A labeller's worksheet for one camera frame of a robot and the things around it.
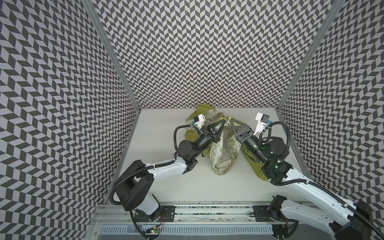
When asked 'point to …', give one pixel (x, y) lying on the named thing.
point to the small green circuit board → (155, 231)
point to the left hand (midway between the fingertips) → (226, 122)
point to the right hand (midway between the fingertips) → (232, 121)
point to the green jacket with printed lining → (224, 155)
